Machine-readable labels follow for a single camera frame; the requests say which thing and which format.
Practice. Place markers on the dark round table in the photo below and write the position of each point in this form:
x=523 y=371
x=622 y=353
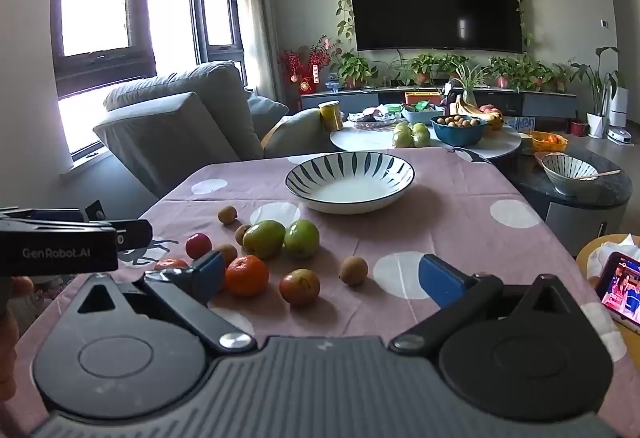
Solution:
x=610 y=193

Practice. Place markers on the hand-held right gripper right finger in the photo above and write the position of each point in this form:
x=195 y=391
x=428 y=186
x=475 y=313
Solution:
x=440 y=278

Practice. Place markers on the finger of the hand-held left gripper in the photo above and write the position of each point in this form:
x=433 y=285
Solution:
x=135 y=233

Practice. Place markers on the blue patterned box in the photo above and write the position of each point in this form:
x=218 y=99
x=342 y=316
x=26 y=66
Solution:
x=520 y=124

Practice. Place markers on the potted green plant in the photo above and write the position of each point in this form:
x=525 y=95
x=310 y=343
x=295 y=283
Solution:
x=520 y=70
x=561 y=77
x=430 y=65
x=355 y=68

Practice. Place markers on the yellow round stool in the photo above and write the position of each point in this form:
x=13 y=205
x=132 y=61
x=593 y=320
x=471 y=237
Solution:
x=585 y=263

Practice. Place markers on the green apple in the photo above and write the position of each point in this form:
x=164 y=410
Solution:
x=302 y=238
x=263 y=239

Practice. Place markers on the grey-blue cushion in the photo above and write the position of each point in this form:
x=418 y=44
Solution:
x=265 y=113

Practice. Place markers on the striped white ceramic plate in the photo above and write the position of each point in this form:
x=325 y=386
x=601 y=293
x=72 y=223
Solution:
x=350 y=190

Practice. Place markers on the red apples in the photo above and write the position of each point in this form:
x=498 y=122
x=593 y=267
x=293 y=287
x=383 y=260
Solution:
x=490 y=108

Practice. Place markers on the spider plant in vase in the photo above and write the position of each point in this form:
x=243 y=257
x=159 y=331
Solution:
x=470 y=80

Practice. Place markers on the wooden spoon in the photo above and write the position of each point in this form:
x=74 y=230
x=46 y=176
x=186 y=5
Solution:
x=605 y=174

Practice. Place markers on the smartphone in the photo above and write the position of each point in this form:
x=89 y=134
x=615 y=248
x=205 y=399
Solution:
x=620 y=288

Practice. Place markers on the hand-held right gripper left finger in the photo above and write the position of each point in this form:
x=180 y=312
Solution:
x=210 y=273

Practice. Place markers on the red bin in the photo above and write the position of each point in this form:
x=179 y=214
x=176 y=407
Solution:
x=579 y=128

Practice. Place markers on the grey television cabinet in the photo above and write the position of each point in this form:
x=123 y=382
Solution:
x=545 y=103

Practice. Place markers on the white tissue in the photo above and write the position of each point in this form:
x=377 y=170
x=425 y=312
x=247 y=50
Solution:
x=607 y=253

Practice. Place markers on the glass dish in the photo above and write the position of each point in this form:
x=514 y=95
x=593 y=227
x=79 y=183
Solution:
x=372 y=120

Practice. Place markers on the brown kiwi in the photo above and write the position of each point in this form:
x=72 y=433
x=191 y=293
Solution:
x=242 y=234
x=227 y=214
x=353 y=270
x=228 y=252

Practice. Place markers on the red-orange fruit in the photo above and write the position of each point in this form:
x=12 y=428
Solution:
x=299 y=287

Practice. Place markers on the small green bowl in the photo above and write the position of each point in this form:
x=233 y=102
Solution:
x=392 y=108

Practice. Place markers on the pack of green apples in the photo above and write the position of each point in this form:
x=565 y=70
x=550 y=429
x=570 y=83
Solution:
x=411 y=135

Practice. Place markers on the yellow can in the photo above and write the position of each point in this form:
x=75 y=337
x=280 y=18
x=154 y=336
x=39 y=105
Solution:
x=331 y=116

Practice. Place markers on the tall plant in white pot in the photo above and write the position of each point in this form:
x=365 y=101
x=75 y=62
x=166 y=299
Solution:
x=597 y=88

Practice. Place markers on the teal basket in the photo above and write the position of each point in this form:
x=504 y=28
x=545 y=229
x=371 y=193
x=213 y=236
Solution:
x=417 y=117

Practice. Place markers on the beige curtain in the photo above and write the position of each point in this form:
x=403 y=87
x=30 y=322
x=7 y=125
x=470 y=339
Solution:
x=255 y=8

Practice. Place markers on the bunch of bananas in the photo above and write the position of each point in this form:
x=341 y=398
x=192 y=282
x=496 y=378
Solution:
x=470 y=110

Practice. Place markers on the dark red fruit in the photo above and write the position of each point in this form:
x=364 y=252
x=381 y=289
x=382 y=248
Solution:
x=198 y=245

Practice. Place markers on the pink dotted tablecloth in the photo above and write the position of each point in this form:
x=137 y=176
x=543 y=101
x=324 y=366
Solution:
x=450 y=238

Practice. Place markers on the grey sofa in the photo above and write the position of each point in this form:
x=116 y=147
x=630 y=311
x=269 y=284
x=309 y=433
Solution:
x=170 y=118

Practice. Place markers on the orange basket of tangerines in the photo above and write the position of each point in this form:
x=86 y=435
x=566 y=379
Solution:
x=549 y=143

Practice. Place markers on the orange box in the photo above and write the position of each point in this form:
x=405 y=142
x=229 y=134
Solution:
x=422 y=97

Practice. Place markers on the blue bowl of longans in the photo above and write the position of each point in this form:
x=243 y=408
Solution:
x=460 y=133

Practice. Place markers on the wooden dish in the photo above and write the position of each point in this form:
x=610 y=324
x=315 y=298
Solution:
x=540 y=157

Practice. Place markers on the small orange tangerine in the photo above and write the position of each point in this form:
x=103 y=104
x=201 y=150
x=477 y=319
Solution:
x=170 y=263

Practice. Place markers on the large orange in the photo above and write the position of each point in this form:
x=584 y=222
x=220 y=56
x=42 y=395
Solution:
x=246 y=275

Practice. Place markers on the white round table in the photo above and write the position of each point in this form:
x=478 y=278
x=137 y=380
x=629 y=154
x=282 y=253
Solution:
x=365 y=143

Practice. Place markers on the small striped bowl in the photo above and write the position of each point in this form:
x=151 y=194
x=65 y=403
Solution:
x=565 y=175

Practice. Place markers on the red decorative plant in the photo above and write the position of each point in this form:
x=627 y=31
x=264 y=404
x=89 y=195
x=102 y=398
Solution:
x=305 y=65

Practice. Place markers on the black wall television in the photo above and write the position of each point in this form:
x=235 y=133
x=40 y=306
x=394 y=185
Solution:
x=435 y=3

